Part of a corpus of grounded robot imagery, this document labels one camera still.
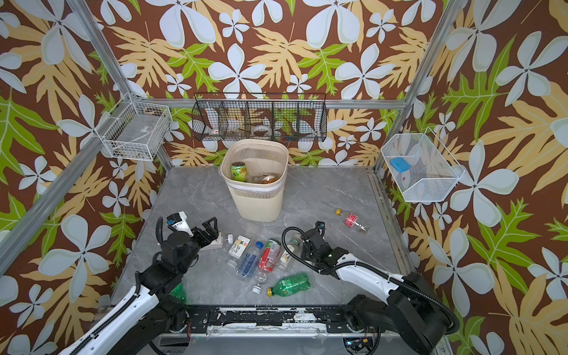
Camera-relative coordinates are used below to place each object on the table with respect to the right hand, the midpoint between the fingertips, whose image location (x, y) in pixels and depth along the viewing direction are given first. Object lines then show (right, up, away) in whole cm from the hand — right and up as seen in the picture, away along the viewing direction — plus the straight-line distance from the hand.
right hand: (304, 246), depth 88 cm
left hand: (-36, +12, -10) cm, 39 cm away
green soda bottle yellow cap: (-6, -11, -12) cm, 17 cm away
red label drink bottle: (-14, -2, -4) cm, 15 cm away
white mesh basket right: (+46, +31, -5) cm, 56 cm away
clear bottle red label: (+21, +10, +5) cm, 24 cm away
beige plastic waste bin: (-22, +32, +13) cm, 41 cm away
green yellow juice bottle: (-26, +30, -2) cm, 40 cm away
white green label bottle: (-7, -4, -6) cm, 10 cm away
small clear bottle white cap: (-17, -10, -7) cm, 21 cm away
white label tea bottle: (-27, -1, -3) cm, 27 cm away
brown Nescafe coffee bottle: (-16, +28, +2) cm, 32 cm away
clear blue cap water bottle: (-22, -5, -6) cm, 24 cm away
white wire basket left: (-67, +47, -3) cm, 82 cm away
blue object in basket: (+38, +33, -2) cm, 50 cm away
